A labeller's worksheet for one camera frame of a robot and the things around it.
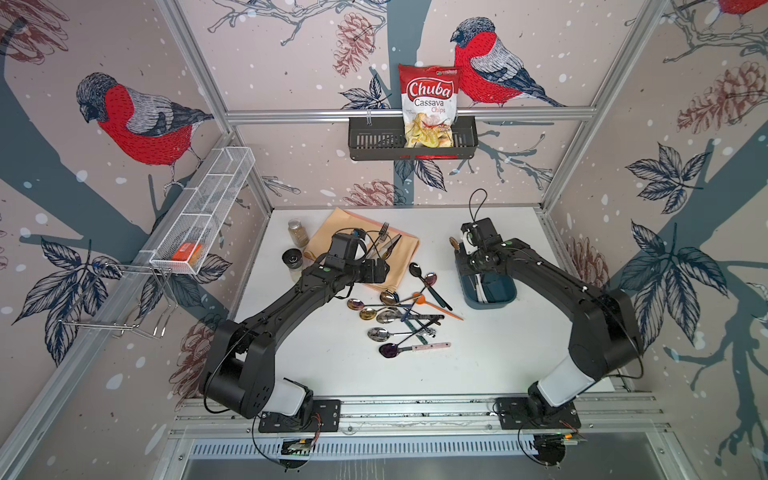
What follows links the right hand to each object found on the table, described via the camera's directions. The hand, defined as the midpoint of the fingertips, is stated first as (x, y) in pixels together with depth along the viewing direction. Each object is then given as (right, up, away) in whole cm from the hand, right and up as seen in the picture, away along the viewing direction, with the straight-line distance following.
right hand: (462, 261), depth 91 cm
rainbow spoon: (-33, -14, +1) cm, 36 cm away
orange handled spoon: (-13, -12, +4) cm, 18 cm away
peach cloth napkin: (-20, +3, +16) cm, 25 cm away
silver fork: (-25, +9, +22) cm, 35 cm away
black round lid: (-53, +1, +1) cm, 53 cm away
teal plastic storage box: (+13, -10, +4) cm, 17 cm away
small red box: (-69, +5, -25) cm, 73 cm away
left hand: (-25, +1, -5) cm, 25 cm away
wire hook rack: (-69, 0, -31) cm, 76 cm away
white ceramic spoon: (+7, -10, +4) cm, 13 cm away
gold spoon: (-29, -16, -1) cm, 33 cm away
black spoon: (-14, -5, +9) cm, 17 cm away
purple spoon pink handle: (-23, -24, -8) cm, 34 cm away
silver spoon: (-25, -21, -6) cm, 33 cm away
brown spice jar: (-55, +9, +13) cm, 58 cm away
